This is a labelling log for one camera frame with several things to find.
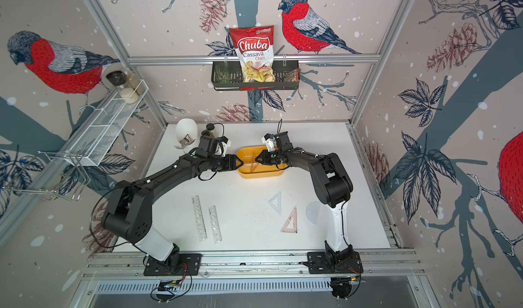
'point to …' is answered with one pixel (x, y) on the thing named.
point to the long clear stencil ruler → (199, 217)
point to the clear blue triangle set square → (276, 202)
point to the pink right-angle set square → (291, 224)
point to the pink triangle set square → (252, 166)
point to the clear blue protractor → (312, 212)
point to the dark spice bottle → (209, 131)
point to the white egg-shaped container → (184, 127)
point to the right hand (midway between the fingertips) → (255, 158)
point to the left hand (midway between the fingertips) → (241, 159)
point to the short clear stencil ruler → (214, 223)
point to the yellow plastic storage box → (248, 155)
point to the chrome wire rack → (60, 172)
